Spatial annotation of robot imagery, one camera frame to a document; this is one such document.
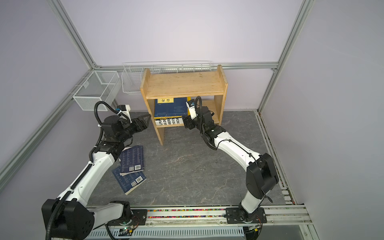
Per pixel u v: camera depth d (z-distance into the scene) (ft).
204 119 1.99
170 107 2.72
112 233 2.31
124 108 2.20
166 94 2.28
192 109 2.29
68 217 1.29
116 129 1.89
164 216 2.47
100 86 3.34
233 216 2.42
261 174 1.47
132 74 3.14
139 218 2.39
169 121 2.72
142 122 2.27
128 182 2.78
